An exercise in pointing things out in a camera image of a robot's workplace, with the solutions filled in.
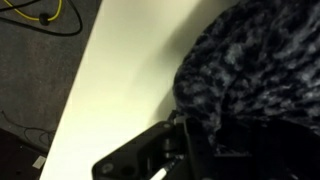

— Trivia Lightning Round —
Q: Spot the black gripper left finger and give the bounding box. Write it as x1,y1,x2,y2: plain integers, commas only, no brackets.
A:
91,109,218,180

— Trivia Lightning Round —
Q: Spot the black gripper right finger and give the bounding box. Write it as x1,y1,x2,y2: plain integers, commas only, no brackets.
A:
253,119,320,180

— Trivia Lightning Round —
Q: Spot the dark blue speckled knit cloth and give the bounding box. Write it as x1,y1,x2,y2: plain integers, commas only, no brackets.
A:
173,0,320,155

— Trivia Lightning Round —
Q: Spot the white paper label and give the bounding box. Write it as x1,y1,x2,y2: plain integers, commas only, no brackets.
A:
32,155,47,168

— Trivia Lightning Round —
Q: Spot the thin black floor cable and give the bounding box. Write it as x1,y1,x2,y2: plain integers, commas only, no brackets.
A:
0,109,56,152

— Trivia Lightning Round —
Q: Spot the yellow floor cable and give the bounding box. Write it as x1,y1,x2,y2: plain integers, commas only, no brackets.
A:
3,0,63,23

